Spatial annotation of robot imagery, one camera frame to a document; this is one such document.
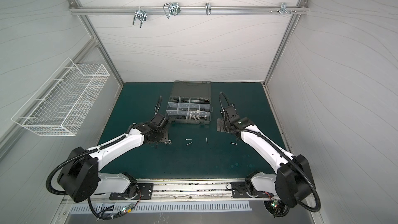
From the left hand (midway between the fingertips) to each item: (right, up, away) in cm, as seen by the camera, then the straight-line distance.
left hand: (167, 134), depth 87 cm
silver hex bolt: (+15, +9, +12) cm, 21 cm away
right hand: (+36, +8, -2) cm, 37 cm away
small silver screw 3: (+12, -6, +2) cm, 14 cm away
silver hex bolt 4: (+12, +8, +13) cm, 19 cm away
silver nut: (+1, -5, +2) cm, 5 cm away
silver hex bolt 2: (+17, +9, +12) cm, 23 cm away
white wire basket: (-43, +17, -18) cm, 50 cm away
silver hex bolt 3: (+22, +9, +11) cm, 26 cm away
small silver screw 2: (+10, -4, +4) cm, 12 cm away
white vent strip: (+21, -29, -17) cm, 40 cm away
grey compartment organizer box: (+11, +17, +17) cm, 27 cm away
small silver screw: (+22, -4, +4) cm, 23 cm away
